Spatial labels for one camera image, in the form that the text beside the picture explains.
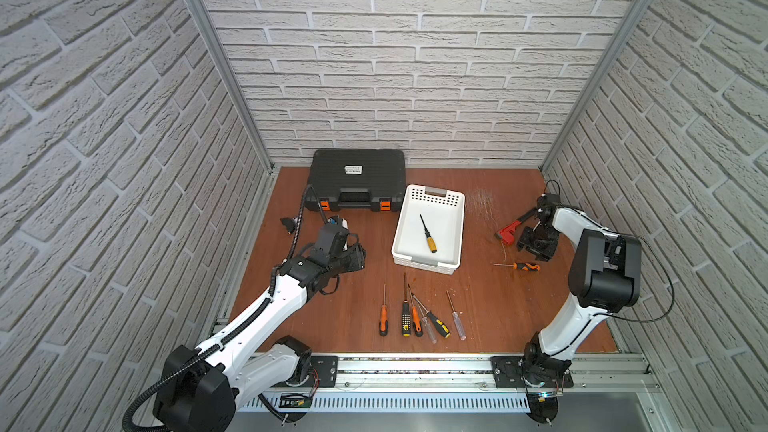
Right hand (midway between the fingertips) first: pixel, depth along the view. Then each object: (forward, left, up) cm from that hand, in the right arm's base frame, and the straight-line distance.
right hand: (529, 248), depth 95 cm
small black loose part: (+17, +79, 0) cm, 81 cm away
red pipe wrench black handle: (+6, +5, 0) cm, 8 cm away
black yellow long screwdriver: (-16, +42, -1) cm, 45 cm away
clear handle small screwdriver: (-21, +37, -1) cm, 42 cm away
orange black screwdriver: (-19, +49, 0) cm, 52 cm away
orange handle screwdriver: (-19, +40, 0) cm, 44 cm away
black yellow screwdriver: (-21, +33, 0) cm, 39 cm away
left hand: (-2, +54, +11) cm, 55 cm away
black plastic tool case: (+33, +52, +3) cm, 62 cm away
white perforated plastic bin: (+17, +25, 0) cm, 31 cm away
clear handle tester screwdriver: (-20, +28, -1) cm, 34 cm away
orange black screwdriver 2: (-6, +4, -1) cm, 7 cm away
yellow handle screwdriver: (+6, +32, -1) cm, 32 cm away
